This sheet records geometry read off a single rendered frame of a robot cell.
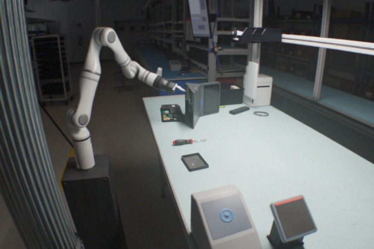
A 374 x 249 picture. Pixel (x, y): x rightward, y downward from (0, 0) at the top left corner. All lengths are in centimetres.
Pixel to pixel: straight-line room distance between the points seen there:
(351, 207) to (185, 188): 58
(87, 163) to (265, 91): 125
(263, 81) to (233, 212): 124
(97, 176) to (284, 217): 90
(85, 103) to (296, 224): 98
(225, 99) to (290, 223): 120
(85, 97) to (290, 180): 96
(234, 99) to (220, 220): 125
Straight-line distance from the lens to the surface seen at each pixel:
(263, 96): 173
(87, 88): 115
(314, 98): 235
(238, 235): 59
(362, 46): 115
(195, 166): 97
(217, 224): 58
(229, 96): 170
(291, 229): 64
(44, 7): 1312
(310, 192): 92
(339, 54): 512
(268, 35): 146
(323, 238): 77
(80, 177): 125
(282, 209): 64
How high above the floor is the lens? 153
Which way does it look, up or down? 19 degrees down
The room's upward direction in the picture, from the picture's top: straight up
